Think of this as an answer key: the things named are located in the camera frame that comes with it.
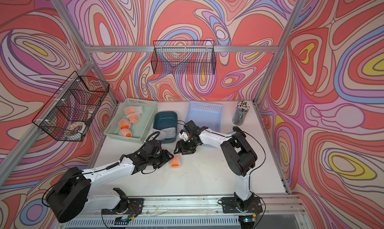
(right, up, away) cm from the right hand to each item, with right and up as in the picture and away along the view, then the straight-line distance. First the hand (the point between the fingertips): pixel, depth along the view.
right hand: (179, 156), depth 86 cm
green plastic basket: (-30, +14, +19) cm, 38 cm away
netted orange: (-2, -2, -4) cm, 5 cm away
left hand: (-3, -1, -2) cm, 4 cm away
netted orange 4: (-38, +19, +12) cm, 44 cm away
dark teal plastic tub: (-13, +21, +21) cm, 33 cm away
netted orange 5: (-35, +14, +7) cm, 39 cm away
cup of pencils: (+40, +30, +6) cm, 50 cm away
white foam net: (-6, +13, +9) cm, 17 cm away
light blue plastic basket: (+17, +25, +25) cm, 39 cm away
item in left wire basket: (-48, +19, -15) cm, 54 cm away
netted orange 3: (-34, +23, +17) cm, 44 cm away
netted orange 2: (-40, +28, +21) cm, 53 cm away
